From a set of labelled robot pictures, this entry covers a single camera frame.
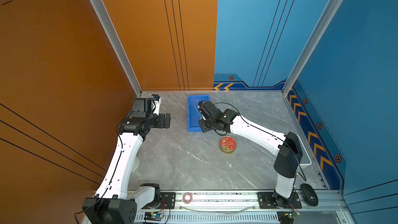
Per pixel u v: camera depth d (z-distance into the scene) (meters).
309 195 0.74
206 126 0.72
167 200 0.73
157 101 0.67
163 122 0.67
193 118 0.92
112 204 0.37
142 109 0.55
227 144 0.89
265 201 0.72
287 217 0.70
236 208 0.72
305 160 0.81
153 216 0.71
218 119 0.60
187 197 0.75
